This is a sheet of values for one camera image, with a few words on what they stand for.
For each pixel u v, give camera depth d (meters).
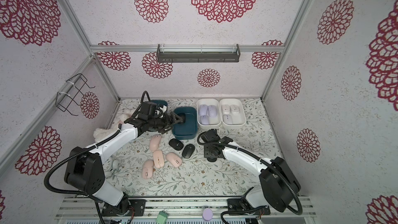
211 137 0.67
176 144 0.93
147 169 0.83
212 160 0.83
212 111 1.09
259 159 0.46
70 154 0.45
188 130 1.00
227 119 1.05
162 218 0.70
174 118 0.76
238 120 1.09
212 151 0.61
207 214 0.65
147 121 0.67
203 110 1.10
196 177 0.83
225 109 1.10
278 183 0.42
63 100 0.73
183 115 1.09
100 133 0.89
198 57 0.87
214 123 1.04
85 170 0.44
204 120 1.05
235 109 1.10
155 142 0.95
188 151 0.92
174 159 0.87
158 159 0.87
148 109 0.67
